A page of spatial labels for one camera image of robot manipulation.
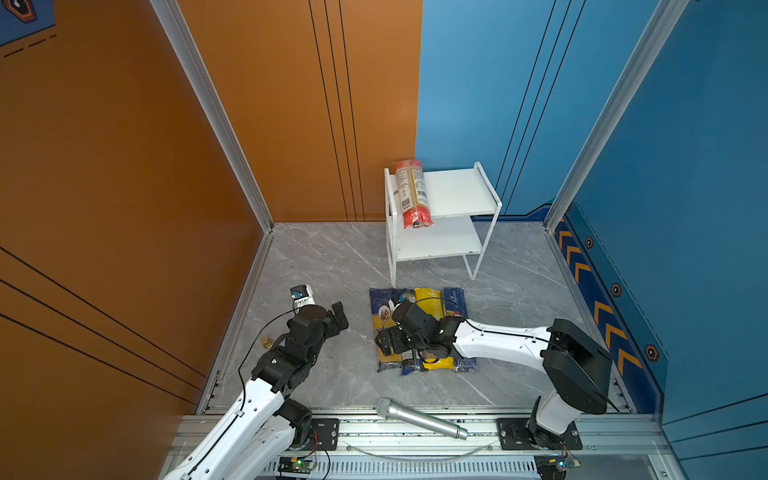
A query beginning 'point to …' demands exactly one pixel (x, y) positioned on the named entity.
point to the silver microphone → (390, 409)
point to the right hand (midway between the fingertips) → (387, 338)
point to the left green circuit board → (295, 465)
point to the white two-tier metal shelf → (463, 205)
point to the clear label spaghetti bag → (411, 362)
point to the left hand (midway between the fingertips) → (329, 306)
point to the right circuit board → (552, 466)
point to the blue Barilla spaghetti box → (455, 306)
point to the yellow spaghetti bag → (430, 300)
